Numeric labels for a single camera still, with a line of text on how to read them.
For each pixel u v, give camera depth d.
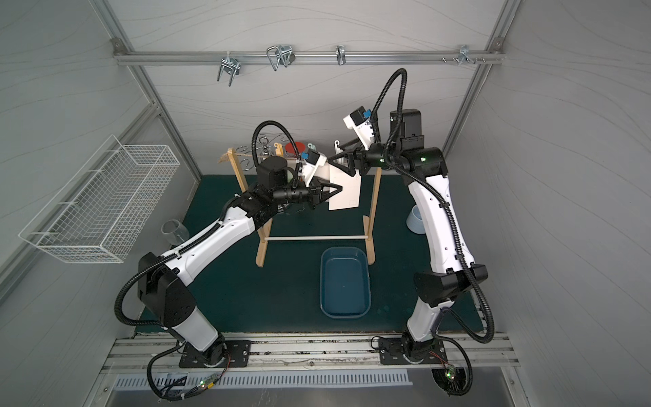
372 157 0.56
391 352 0.74
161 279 0.42
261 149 0.90
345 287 0.87
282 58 0.77
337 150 0.65
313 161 0.61
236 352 0.74
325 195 0.68
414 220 0.98
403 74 0.45
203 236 0.48
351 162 0.56
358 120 0.54
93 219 0.66
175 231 0.86
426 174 0.46
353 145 0.64
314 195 0.62
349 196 0.71
